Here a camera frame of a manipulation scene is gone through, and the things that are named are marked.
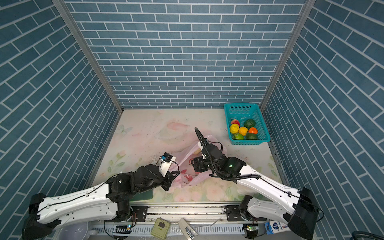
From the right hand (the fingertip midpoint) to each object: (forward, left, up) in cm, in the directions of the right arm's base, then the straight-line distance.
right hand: (194, 159), depth 75 cm
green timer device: (-29, +14, -15) cm, 35 cm away
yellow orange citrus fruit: (+30, -30, -12) cm, 44 cm away
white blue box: (-24, -39, -16) cm, 49 cm away
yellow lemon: (+31, -24, -11) cm, 41 cm away
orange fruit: (+31, -37, -13) cm, 50 cm away
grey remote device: (-29, 0, -15) cm, 33 cm away
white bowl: (-33, +53, -14) cm, 64 cm away
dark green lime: (+27, -35, -14) cm, 46 cm away
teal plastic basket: (+50, -33, -13) cm, 61 cm away
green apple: (+23, -25, -10) cm, 36 cm away
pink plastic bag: (-5, +4, -13) cm, 14 cm away
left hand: (-10, +6, +2) cm, 11 cm away
